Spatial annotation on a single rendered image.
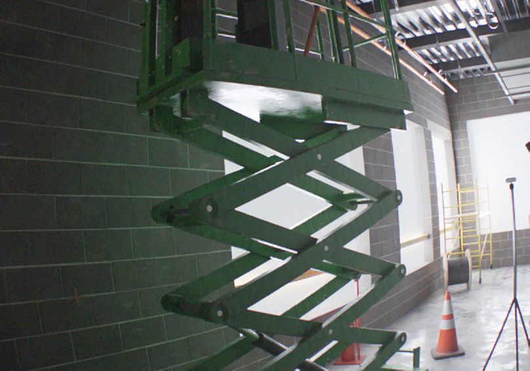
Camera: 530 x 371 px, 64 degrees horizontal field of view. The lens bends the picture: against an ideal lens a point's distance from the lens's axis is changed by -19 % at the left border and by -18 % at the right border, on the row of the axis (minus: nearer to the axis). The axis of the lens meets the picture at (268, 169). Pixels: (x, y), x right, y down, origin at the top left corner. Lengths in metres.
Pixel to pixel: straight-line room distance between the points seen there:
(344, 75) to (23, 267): 2.07
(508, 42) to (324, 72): 5.03
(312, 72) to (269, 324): 1.25
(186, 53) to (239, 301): 1.11
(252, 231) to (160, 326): 1.32
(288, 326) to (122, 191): 1.39
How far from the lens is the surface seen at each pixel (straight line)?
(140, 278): 3.29
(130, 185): 3.29
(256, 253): 2.85
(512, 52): 7.30
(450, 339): 5.15
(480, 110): 11.60
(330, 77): 2.65
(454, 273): 8.72
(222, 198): 2.22
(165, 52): 2.36
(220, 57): 2.22
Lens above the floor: 1.61
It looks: 6 degrees up
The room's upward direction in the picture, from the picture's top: 5 degrees counter-clockwise
